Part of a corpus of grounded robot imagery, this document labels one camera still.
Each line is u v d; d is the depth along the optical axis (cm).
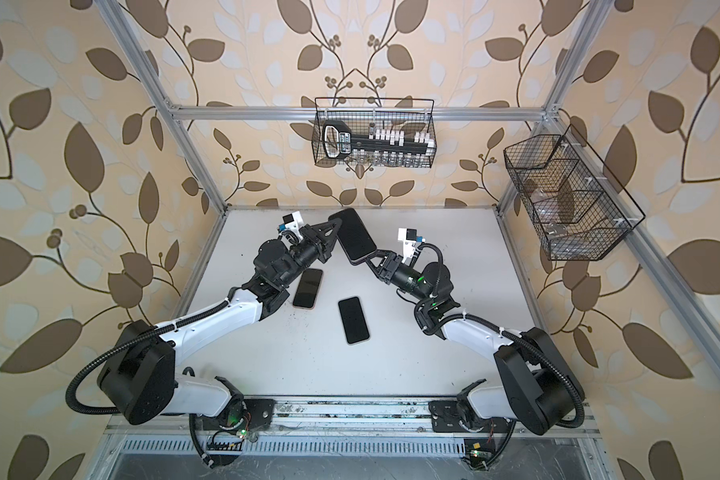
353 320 91
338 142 84
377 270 68
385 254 68
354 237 71
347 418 75
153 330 45
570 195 80
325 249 68
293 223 72
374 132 81
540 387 42
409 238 71
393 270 66
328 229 73
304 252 66
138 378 42
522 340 44
